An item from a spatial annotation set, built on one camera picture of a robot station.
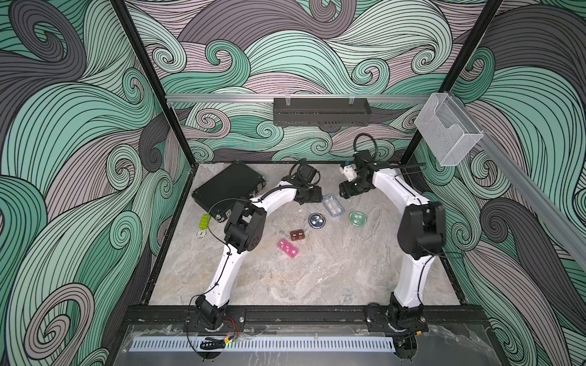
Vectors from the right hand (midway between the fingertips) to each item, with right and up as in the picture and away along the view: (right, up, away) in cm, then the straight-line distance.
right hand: (346, 190), depth 95 cm
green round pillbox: (+5, -13, +2) cm, 14 cm away
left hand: (-12, -2, +3) cm, 12 cm away
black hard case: (-50, +3, +9) cm, 51 cm away
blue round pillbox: (-13, -13, +2) cm, 18 cm away
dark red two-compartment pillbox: (-21, -18, -3) cm, 28 cm away
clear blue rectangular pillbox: (-5, -7, +6) cm, 11 cm away
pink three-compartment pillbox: (-27, -22, -6) cm, 35 cm away
